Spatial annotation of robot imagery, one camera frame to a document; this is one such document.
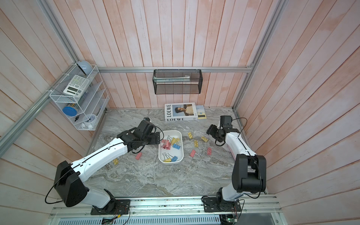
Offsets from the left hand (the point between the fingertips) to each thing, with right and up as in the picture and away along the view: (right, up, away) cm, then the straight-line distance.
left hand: (153, 139), depth 83 cm
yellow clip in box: (+8, -15, +6) cm, 18 cm away
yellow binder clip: (+24, 0, +18) cm, 30 cm away
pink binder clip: (+25, -11, +11) cm, 29 cm away
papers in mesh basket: (+10, +38, +7) cm, 40 cm away
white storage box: (+10, -9, +13) cm, 19 cm away
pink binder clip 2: (-11, -12, +9) cm, 19 cm away
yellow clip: (+34, -3, +17) cm, 38 cm away
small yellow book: (+35, +18, +33) cm, 51 cm away
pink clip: (+37, -10, +11) cm, 39 cm away
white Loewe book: (+17, +19, +32) cm, 41 cm away
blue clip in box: (+13, -14, +7) cm, 20 cm away
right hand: (+37, +4, +10) cm, 38 cm away
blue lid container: (-46, +16, -6) cm, 49 cm away
